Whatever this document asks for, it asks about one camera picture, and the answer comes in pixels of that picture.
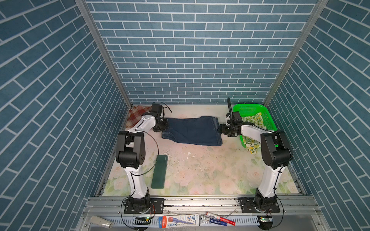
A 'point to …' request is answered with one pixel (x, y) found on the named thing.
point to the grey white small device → (100, 222)
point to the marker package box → (167, 221)
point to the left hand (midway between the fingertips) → (166, 126)
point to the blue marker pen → (218, 222)
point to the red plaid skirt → (135, 114)
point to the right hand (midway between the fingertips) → (220, 128)
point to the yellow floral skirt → (255, 120)
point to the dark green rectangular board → (159, 172)
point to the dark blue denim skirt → (202, 131)
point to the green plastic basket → (245, 110)
